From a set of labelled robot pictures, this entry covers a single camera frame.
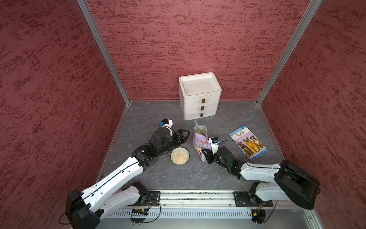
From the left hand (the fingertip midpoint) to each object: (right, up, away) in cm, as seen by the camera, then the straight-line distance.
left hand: (186, 137), depth 72 cm
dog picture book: (+43, -8, +23) cm, 49 cm away
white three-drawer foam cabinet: (+8, +24, +20) cm, 32 cm away
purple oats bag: (+8, -3, +4) cm, 9 cm away
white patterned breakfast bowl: (-4, -14, +13) cm, 19 cm away
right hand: (+11, -11, +15) cm, 21 cm away
